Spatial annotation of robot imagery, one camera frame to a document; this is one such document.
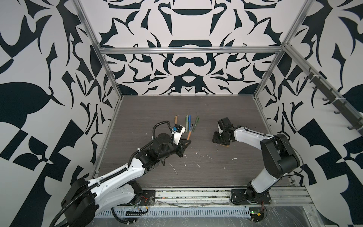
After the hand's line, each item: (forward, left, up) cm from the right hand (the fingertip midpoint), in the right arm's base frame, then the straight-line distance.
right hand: (215, 138), depth 94 cm
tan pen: (+16, +26, 0) cm, 31 cm away
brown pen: (-9, +18, +22) cm, 30 cm away
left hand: (-10, +17, +20) cm, 28 cm away
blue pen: (+15, +16, -1) cm, 22 cm away
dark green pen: (+13, +12, 0) cm, 17 cm away
